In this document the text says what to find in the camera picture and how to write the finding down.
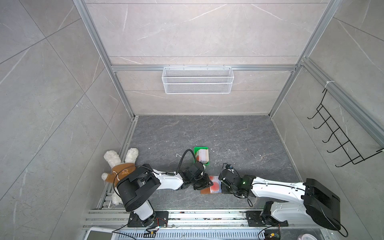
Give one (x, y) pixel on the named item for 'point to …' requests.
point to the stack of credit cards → (202, 155)
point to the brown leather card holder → (207, 191)
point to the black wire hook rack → (346, 145)
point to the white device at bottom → (102, 233)
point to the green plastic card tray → (196, 149)
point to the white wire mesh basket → (197, 80)
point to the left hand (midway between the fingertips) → (214, 182)
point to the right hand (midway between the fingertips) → (222, 186)
